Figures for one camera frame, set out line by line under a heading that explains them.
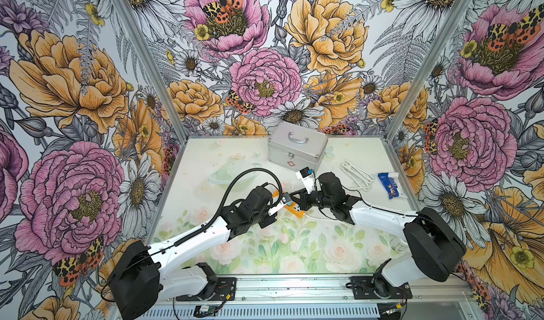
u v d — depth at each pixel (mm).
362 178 1020
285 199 696
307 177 763
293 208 910
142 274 397
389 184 990
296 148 972
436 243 454
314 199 744
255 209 617
